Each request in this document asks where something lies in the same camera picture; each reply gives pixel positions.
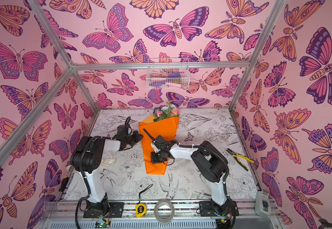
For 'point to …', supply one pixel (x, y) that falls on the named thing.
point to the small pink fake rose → (158, 112)
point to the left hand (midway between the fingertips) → (145, 133)
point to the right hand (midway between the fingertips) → (150, 159)
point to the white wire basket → (168, 74)
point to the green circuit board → (102, 224)
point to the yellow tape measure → (140, 210)
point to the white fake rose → (165, 108)
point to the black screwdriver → (64, 183)
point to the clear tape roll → (156, 210)
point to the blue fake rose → (156, 109)
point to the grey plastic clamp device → (262, 206)
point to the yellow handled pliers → (235, 154)
